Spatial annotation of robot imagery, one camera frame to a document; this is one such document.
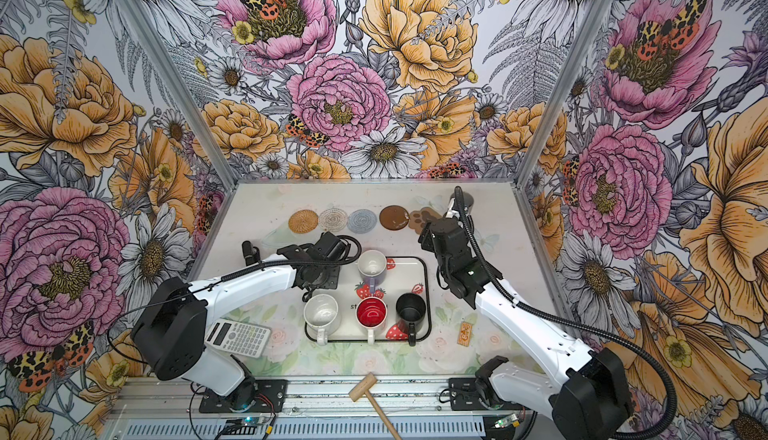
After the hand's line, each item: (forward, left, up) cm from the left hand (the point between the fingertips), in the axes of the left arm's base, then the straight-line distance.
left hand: (323, 284), depth 87 cm
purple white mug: (+7, -14, -2) cm, 16 cm away
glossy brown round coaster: (+29, -21, -6) cm, 37 cm away
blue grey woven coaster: (+27, -10, -5) cm, 29 cm away
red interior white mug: (-7, -14, -4) cm, 16 cm away
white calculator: (-13, +19, -5) cm, 24 cm away
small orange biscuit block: (-13, -39, -5) cm, 42 cm away
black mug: (-7, -25, -2) cm, 26 cm away
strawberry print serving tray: (+5, -24, -4) cm, 25 cm away
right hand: (+7, -31, +16) cm, 36 cm away
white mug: (-8, 0, -4) cm, 9 cm away
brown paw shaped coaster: (+29, -30, -7) cm, 42 cm away
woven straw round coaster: (+27, +11, -5) cm, 30 cm away
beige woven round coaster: (+27, +1, -5) cm, 28 cm away
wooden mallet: (-25, -13, -4) cm, 29 cm away
